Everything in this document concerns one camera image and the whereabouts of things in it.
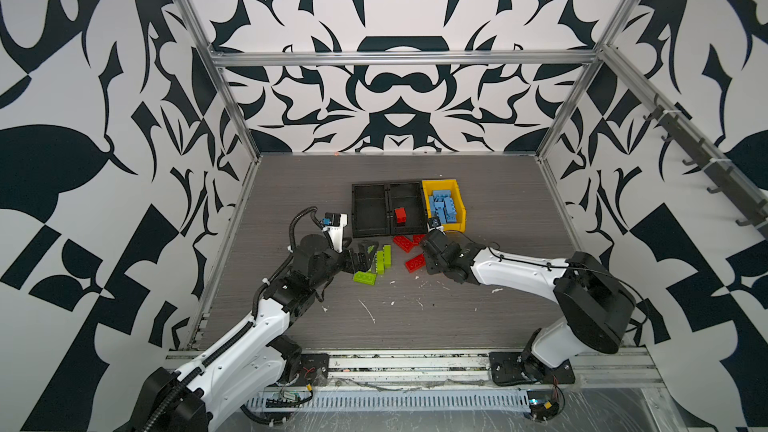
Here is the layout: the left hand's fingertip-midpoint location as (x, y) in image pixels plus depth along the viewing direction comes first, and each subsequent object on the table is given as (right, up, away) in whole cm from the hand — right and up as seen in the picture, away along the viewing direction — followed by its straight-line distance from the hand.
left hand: (365, 236), depth 78 cm
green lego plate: (-1, -14, +11) cm, 18 cm away
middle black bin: (+14, +9, +30) cm, 34 cm away
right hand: (+20, -7, +12) cm, 24 cm away
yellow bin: (+21, +12, +27) cm, 37 cm away
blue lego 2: (+26, +4, +21) cm, 34 cm away
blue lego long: (+23, +5, +22) cm, 32 cm away
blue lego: (+26, +10, +27) cm, 39 cm away
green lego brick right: (+5, -9, +11) cm, 15 cm away
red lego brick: (+11, -5, +16) cm, 20 cm away
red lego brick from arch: (+14, -10, +13) cm, 22 cm away
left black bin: (0, +5, +25) cm, 25 cm away
